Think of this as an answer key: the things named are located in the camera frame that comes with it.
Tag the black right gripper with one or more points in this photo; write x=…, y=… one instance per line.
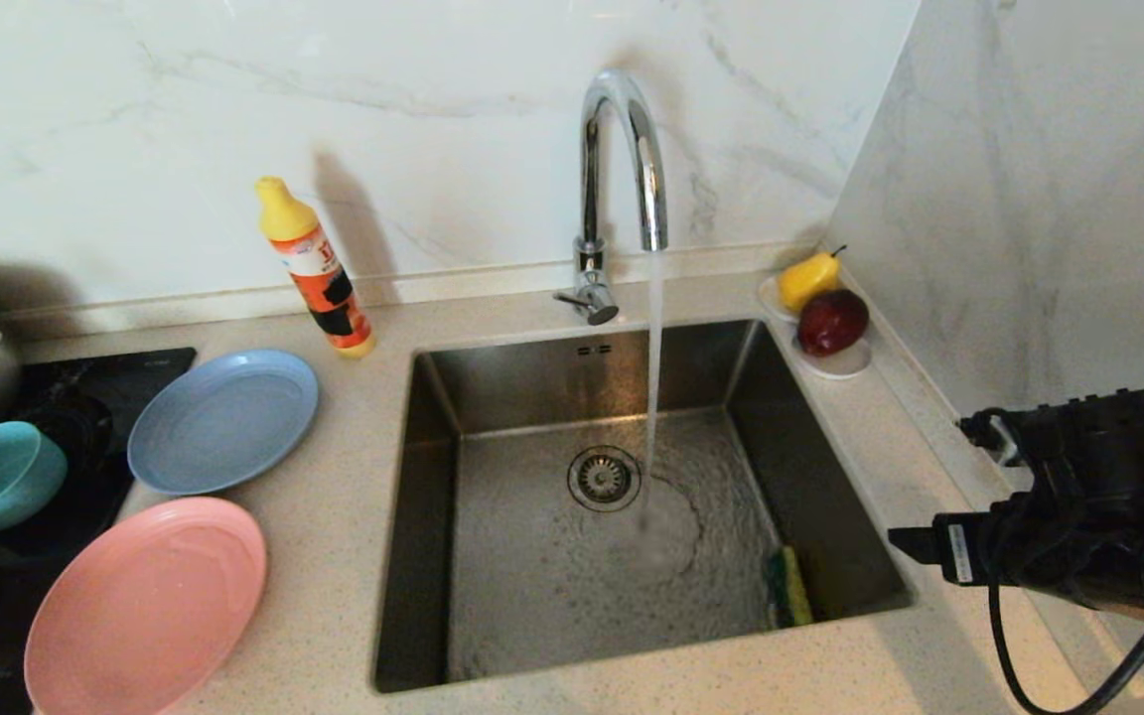
x=1078, y=497

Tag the yellow green sponge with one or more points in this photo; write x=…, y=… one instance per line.
x=792, y=591

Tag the orange detergent bottle yellow cap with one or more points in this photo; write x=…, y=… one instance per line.
x=324, y=283

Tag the grey-blue plate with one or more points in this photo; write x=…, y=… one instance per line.
x=224, y=422

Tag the pink plate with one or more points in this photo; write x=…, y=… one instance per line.
x=145, y=606

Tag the stainless steel sink basin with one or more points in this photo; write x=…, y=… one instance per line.
x=532, y=616

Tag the small white dish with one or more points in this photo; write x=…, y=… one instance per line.
x=845, y=365

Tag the dark red apple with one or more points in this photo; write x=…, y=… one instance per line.
x=830, y=323

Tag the yellow pear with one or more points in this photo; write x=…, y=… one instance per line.
x=805, y=281

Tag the round metal drain strainer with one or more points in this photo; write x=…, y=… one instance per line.
x=604, y=479

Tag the chrome gooseneck faucet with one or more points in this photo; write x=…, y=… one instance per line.
x=589, y=199

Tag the black induction cooktop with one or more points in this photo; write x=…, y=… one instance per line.
x=135, y=372

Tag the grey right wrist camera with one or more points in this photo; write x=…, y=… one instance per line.
x=991, y=437

